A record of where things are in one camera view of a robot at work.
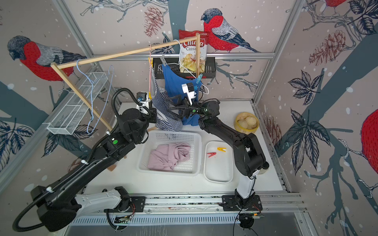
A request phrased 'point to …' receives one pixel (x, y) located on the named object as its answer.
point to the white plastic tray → (218, 166)
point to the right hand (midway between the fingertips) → (167, 108)
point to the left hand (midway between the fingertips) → (153, 99)
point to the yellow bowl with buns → (246, 123)
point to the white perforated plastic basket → (191, 167)
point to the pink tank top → (166, 156)
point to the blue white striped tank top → (165, 119)
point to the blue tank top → (173, 86)
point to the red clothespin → (212, 154)
